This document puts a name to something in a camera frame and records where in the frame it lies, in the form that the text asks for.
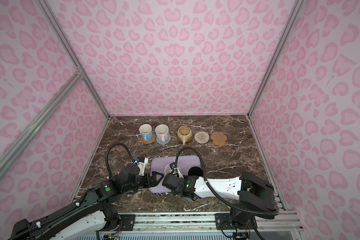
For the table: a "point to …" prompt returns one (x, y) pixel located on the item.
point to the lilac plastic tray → (158, 164)
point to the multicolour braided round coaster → (201, 137)
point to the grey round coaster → (164, 143)
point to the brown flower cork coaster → (218, 139)
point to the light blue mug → (146, 131)
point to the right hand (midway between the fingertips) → (175, 183)
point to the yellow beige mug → (184, 134)
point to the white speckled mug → (162, 131)
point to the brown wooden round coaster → (186, 142)
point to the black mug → (195, 171)
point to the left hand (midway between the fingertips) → (159, 175)
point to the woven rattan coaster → (153, 139)
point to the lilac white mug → (167, 169)
